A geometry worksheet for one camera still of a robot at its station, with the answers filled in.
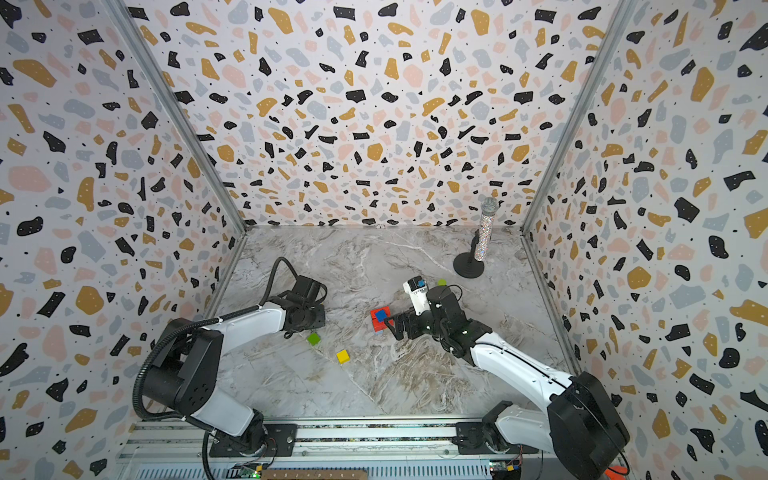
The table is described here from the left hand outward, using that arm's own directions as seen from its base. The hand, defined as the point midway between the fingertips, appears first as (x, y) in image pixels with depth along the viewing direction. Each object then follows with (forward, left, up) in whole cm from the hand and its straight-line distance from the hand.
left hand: (318, 313), depth 93 cm
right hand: (-6, -24, +12) cm, 27 cm away
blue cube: (-1, -19, -1) cm, 19 cm away
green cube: (-6, +1, -5) cm, 8 cm away
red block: (-4, -19, -1) cm, 20 cm away
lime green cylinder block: (+13, -40, -2) cm, 42 cm away
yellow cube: (-12, -8, -3) cm, 15 cm away
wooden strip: (-41, -6, 0) cm, 41 cm away
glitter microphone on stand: (+21, -52, -3) cm, 56 cm away
